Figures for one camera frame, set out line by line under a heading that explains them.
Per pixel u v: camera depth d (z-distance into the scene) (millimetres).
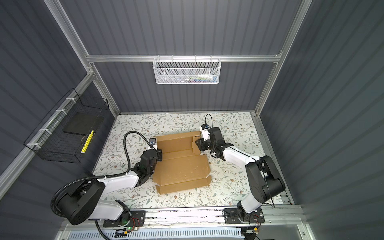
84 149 680
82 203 426
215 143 705
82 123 763
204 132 818
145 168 672
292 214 755
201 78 920
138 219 723
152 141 753
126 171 602
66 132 719
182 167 925
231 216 736
